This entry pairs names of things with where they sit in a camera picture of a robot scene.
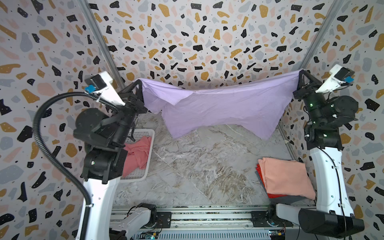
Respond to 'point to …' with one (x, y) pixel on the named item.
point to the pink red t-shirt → (137, 155)
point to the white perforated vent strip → (206, 235)
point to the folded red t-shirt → (270, 195)
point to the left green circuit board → (149, 235)
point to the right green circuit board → (281, 232)
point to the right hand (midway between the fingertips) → (304, 66)
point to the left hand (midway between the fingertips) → (137, 75)
